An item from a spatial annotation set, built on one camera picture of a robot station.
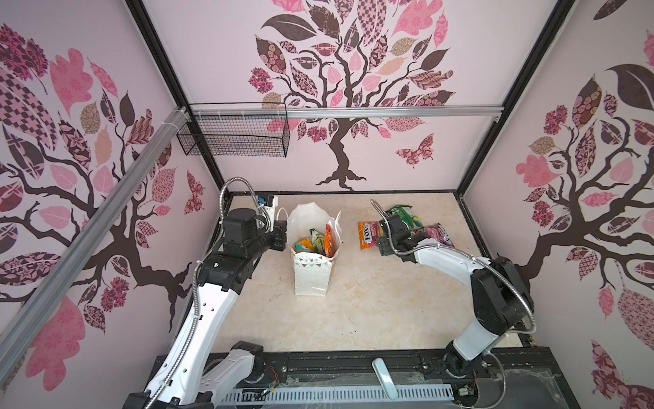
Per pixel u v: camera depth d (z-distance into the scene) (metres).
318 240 0.90
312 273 0.75
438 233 1.00
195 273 0.47
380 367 0.70
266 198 0.59
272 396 0.70
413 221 1.05
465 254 0.53
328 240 0.76
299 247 0.86
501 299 0.46
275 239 0.61
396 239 0.71
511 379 0.72
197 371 0.40
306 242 0.90
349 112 0.93
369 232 1.02
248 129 0.95
